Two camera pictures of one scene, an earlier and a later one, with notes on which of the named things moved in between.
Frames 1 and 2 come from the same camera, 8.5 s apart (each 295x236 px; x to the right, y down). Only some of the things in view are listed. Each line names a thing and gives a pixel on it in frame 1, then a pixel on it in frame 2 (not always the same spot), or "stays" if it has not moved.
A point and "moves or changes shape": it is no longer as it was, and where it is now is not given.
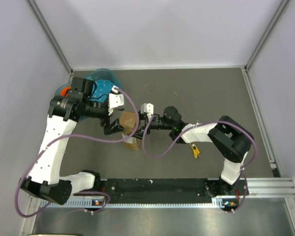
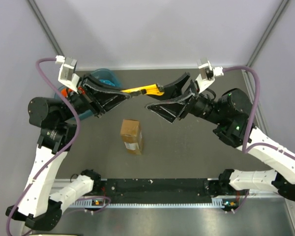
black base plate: [171, 190] stays
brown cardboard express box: [128, 121] moves or changes shape
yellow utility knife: [195, 150] → [155, 89]
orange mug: [64, 92] stays
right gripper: [143, 117] → [178, 108]
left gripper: [110, 128] → [100, 101]
